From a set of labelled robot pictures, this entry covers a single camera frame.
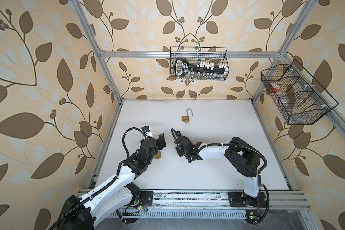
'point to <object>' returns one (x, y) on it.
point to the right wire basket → (300, 99)
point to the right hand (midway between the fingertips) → (180, 146)
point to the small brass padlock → (158, 155)
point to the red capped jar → (275, 87)
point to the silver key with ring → (187, 122)
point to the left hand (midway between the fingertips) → (159, 135)
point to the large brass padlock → (186, 118)
